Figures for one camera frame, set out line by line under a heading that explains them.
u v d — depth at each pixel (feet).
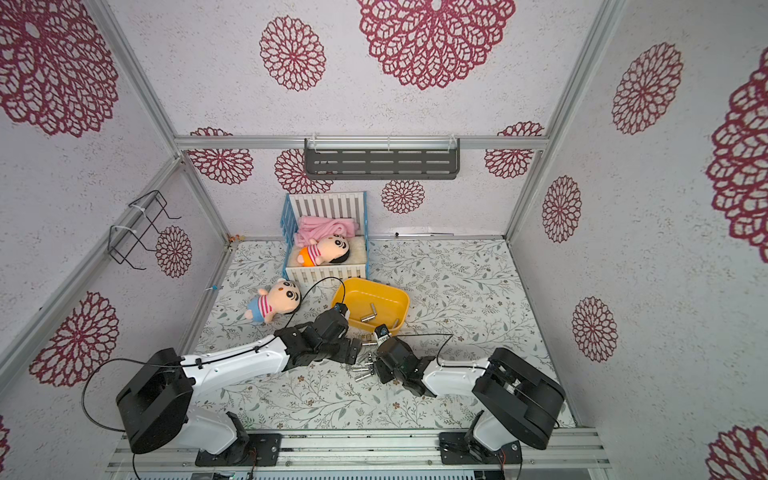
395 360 2.24
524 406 1.42
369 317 3.19
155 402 1.38
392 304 3.31
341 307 2.53
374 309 3.28
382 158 3.09
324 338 2.13
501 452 2.01
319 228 3.59
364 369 2.86
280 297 3.11
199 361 1.54
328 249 3.31
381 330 2.61
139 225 2.57
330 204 3.59
